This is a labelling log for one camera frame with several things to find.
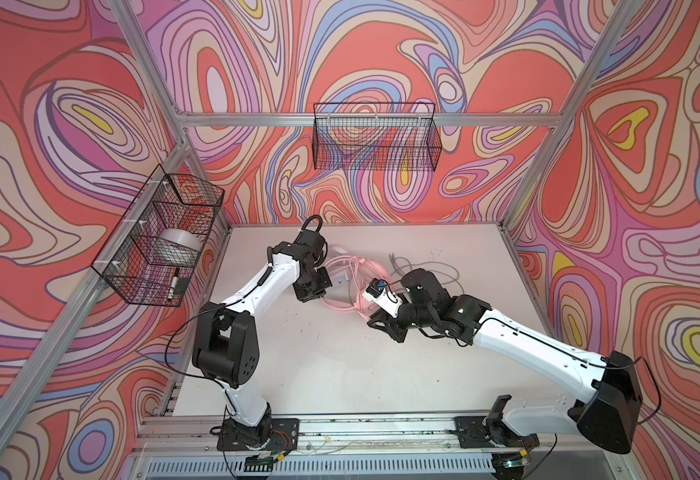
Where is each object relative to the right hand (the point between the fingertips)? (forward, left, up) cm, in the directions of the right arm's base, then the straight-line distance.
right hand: (376, 325), depth 74 cm
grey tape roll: (+14, +48, +17) cm, 52 cm away
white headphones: (+22, +9, -3) cm, 24 cm away
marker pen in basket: (+8, +50, +9) cm, 51 cm away
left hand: (+14, +12, -5) cm, 20 cm away
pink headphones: (+15, +2, +2) cm, 16 cm away
